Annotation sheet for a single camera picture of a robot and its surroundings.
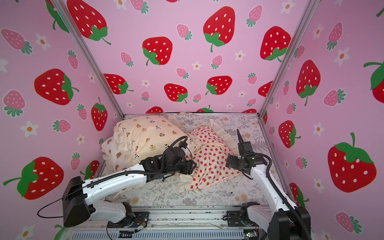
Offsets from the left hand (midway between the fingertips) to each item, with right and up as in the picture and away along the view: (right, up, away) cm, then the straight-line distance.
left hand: (194, 164), depth 76 cm
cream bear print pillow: (-29, +14, +3) cm, 32 cm away
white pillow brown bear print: (-50, -1, +14) cm, 52 cm away
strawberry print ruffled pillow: (+10, +7, +17) cm, 21 cm away
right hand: (+22, -2, +8) cm, 24 cm away
